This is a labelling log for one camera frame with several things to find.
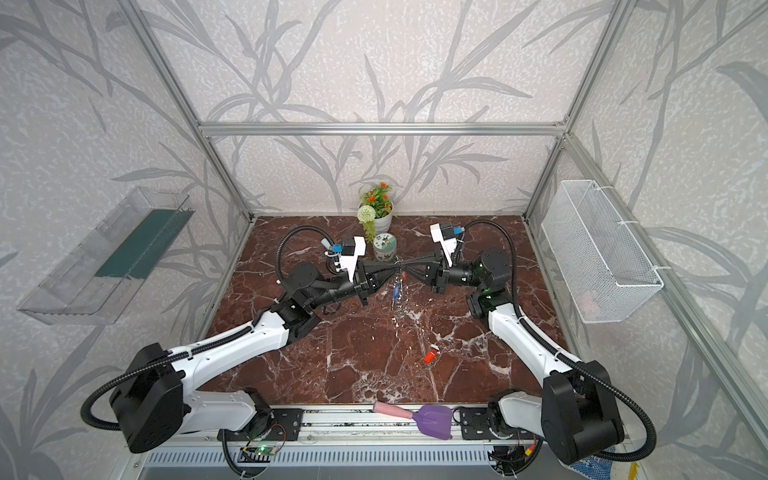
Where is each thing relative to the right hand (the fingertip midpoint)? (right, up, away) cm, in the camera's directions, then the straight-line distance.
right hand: (404, 262), depth 66 cm
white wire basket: (+42, 0, -3) cm, 42 cm away
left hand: (-1, 0, -2) cm, 3 cm away
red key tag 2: (+7, -28, +19) cm, 35 cm away
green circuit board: (-35, -46, +5) cm, 58 cm away
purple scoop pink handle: (+7, -40, +8) cm, 42 cm away
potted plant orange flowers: (-10, +15, +38) cm, 42 cm away
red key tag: (0, -4, 0) cm, 4 cm away
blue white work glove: (+43, -47, +2) cm, 64 cm away
